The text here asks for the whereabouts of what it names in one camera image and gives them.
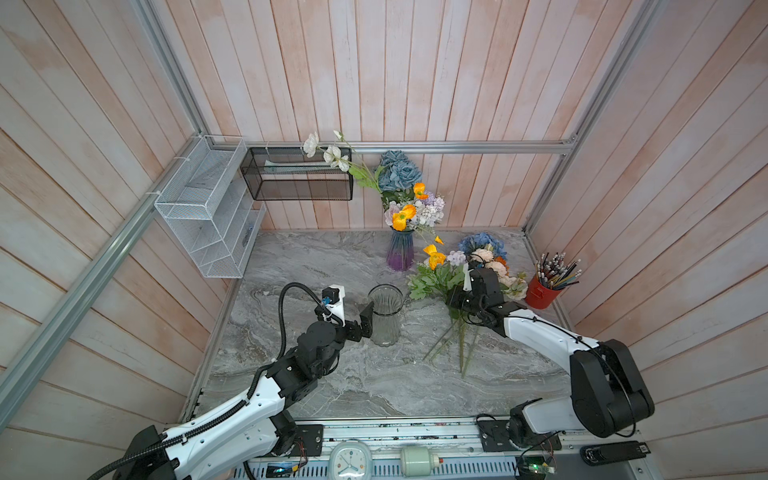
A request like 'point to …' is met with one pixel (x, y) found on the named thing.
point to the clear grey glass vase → (387, 300)
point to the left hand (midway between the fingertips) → (357, 304)
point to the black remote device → (596, 454)
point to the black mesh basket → (291, 174)
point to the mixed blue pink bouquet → (488, 250)
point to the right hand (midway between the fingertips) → (445, 289)
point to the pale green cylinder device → (417, 461)
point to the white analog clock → (350, 460)
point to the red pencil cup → (540, 296)
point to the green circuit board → (533, 467)
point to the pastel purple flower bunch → (429, 210)
